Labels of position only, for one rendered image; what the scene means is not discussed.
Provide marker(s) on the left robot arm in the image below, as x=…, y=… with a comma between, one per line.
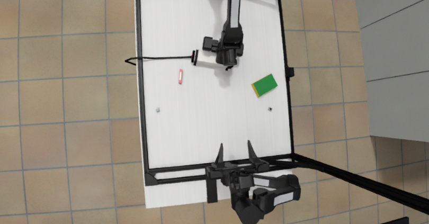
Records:
x=250, y=211

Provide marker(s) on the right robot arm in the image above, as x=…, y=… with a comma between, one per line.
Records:
x=231, y=36

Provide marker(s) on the green flat block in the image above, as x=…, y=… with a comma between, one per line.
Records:
x=264, y=85

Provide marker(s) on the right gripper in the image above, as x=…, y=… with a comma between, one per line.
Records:
x=211, y=45

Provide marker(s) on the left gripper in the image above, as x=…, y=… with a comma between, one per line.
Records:
x=216, y=170

